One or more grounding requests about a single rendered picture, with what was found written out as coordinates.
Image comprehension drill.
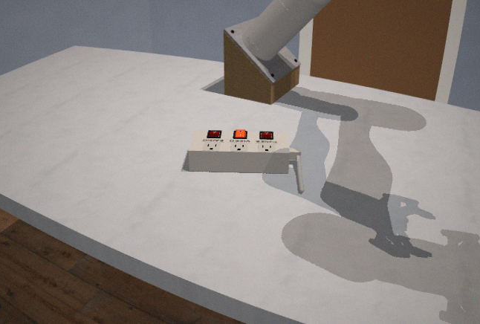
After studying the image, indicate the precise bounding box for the grey power strip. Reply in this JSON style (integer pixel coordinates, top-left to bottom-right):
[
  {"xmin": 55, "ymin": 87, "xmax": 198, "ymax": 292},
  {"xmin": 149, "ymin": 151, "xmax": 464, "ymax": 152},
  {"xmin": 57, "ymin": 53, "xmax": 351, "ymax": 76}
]
[{"xmin": 188, "ymin": 129, "xmax": 304, "ymax": 192}]

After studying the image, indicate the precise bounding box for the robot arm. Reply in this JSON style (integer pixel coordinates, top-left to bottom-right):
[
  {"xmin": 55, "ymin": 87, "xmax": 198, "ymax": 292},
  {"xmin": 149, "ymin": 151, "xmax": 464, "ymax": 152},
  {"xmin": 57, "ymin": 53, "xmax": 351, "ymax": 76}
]
[{"xmin": 242, "ymin": 0, "xmax": 331, "ymax": 61}]

